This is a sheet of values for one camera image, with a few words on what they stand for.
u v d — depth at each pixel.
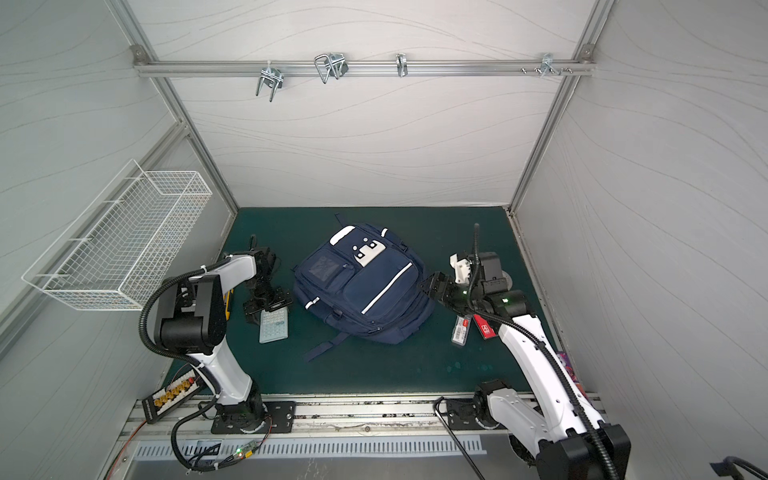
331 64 0.77
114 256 0.67
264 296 0.79
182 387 0.77
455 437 0.71
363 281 0.90
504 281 0.58
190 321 0.50
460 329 0.86
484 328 0.86
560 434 0.39
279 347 0.85
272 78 0.80
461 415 0.74
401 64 0.78
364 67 0.78
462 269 0.71
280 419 0.73
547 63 0.76
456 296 0.66
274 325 0.88
